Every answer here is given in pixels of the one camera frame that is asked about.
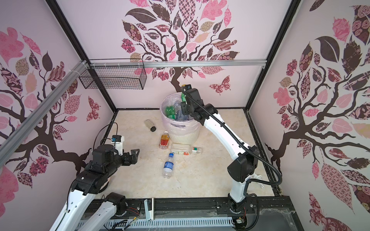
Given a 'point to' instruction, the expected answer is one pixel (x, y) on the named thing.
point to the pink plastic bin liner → (170, 99)
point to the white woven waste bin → (183, 134)
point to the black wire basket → (115, 73)
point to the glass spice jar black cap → (150, 125)
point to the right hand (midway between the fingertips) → (188, 102)
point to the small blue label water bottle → (168, 166)
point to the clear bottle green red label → (184, 149)
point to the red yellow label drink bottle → (164, 141)
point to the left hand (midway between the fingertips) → (131, 153)
